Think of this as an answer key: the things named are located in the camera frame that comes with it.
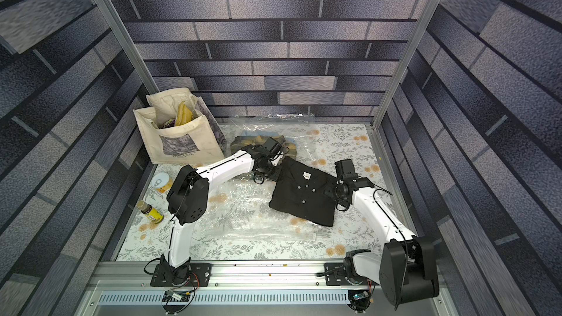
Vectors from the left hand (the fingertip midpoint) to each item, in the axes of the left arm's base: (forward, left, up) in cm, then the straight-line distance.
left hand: (278, 174), depth 93 cm
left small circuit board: (-43, +36, -9) cm, 57 cm away
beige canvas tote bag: (+9, +40, +20) cm, 45 cm away
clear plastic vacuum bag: (-14, +16, -5) cm, 22 cm away
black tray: (-6, -10, -4) cm, 12 cm away
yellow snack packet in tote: (+20, +42, +16) cm, 49 cm away
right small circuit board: (-43, -29, -10) cm, 53 cm away
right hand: (-8, -21, +1) cm, 22 cm away
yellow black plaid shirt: (+18, +20, -1) cm, 27 cm away
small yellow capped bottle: (-19, +47, +2) cm, 51 cm away
